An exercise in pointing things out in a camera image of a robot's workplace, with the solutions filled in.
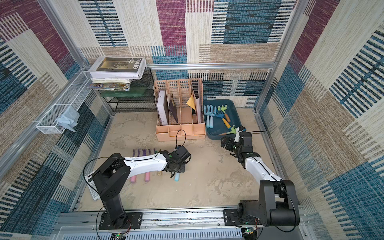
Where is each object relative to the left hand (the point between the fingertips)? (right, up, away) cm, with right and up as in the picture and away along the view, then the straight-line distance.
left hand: (181, 167), depth 91 cm
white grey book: (-12, +36, +5) cm, 38 cm away
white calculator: (-48, -8, -8) cm, 50 cm away
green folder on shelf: (-31, +47, +8) cm, 57 cm away
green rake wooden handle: (-7, +11, -31) cm, 34 cm away
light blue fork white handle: (+20, +34, +26) cm, 47 cm away
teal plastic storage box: (+28, +30, +22) cm, 47 cm away
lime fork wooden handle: (+31, +38, +28) cm, 56 cm away
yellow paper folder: (+6, +39, -2) cm, 40 cm away
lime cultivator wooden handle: (+36, +21, +16) cm, 45 cm away
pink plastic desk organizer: (-4, +38, +32) cm, 50 cm away
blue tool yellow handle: (+29, +32, +25) cm, 50 cm away
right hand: (+28, +17, -1) cm, 33 cm away
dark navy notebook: (-8, +38, +20) cm, 44 cm away
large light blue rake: (-2, -4, -6) cm, 7 cm away
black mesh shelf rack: (-34, +46, +27) cm, 63 cm away
